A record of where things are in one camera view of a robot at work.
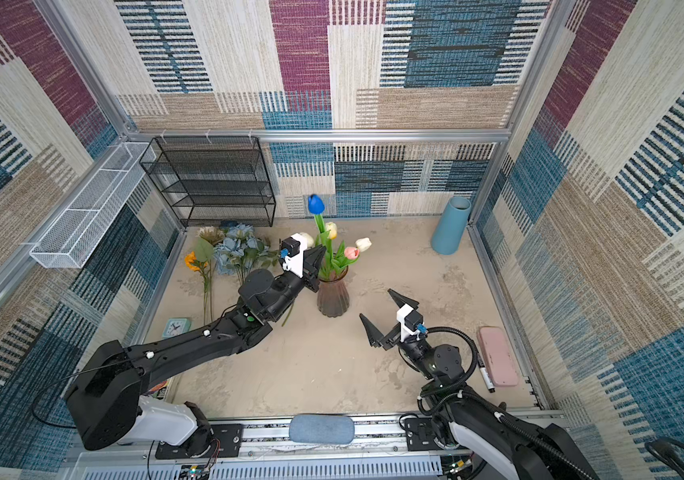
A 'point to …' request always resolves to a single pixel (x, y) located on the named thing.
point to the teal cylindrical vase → (450, 225)
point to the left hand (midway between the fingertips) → (324, 244)
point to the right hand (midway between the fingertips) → (376, 304)
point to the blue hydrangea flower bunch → (240, 252)
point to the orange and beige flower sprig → (201, 260)
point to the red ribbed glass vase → (333, 297)
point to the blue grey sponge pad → (337, 429)
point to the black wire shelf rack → (212, 181)
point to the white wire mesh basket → (65, 244)
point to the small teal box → (176, 326)
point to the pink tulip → (351, 256)
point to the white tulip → (363, 244)
